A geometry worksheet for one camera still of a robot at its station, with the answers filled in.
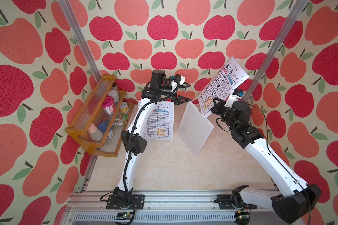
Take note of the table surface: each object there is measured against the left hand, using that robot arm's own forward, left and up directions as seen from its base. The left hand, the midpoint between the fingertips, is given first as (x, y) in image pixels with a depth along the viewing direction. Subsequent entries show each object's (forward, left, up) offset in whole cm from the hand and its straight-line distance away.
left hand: (190, 95), depth 74 cm
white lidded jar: (+21, +52, -17) cm, 59 cm away
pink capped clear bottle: (-14, +53, -17) cm, 57 cm away
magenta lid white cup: (+6, +50, -14) cm, 53 cm away
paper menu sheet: (0, +18, -25) cm, 31 cm away
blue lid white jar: (-1, +56, -28) cm, 63 cm away
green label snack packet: (+11, +49, -35) cm, 61 cm away
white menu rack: (0, +18, -25) cm, 31 cm away
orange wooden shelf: (-5, +53, -10) cm, 54 cm away
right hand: (-6, -12, +1) cm, 13 cm away
